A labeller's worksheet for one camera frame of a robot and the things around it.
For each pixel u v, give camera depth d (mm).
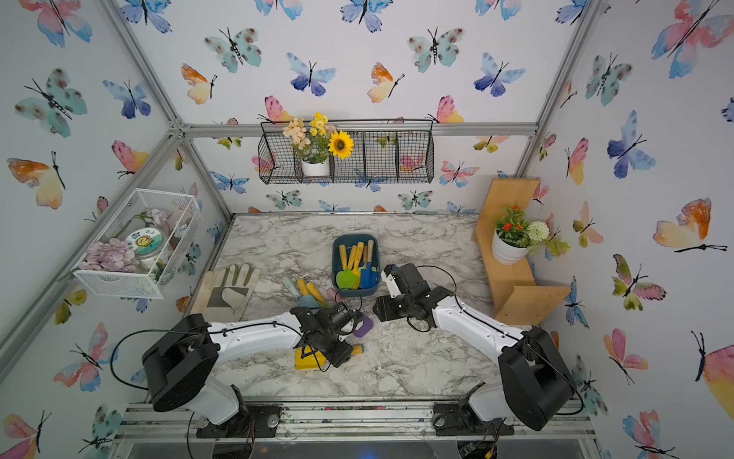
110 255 599
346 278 989
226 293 950
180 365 432
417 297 650
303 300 934
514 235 868
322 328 633
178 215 789
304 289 964
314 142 863
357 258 1042
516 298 770
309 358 713
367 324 875
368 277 996
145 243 656
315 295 956
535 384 417
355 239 1084
